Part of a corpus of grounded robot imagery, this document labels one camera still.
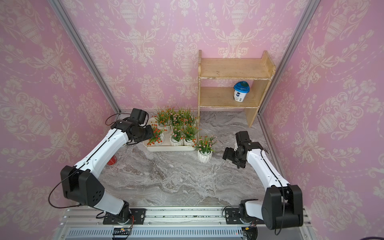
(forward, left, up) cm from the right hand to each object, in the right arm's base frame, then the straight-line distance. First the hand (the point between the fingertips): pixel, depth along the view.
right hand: (229, 158), depth 85 cm
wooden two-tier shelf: (+39, -1, +12) cm, 41 cm away
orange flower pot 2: (+15, +23, -1) cm, 28 cm away
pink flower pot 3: (+6, +14, +6) cm, 16 cm away
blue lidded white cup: (+36, -11, +21) cm, 43 cm away
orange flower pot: (+28, +39, +7) cm, 48 cm away
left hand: (+12, +44, +10) cm, 46 cm away
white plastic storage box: (+13, +38, -4) cm, 41 cm away
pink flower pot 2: (+14, +31, +2) cm, 34 cm away
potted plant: (+27, +23, +6) cm, 36 cm away
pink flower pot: (+27, +31, +7) cm, 41 cm away
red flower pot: (+9, +39, +11) cm, 42 cm away
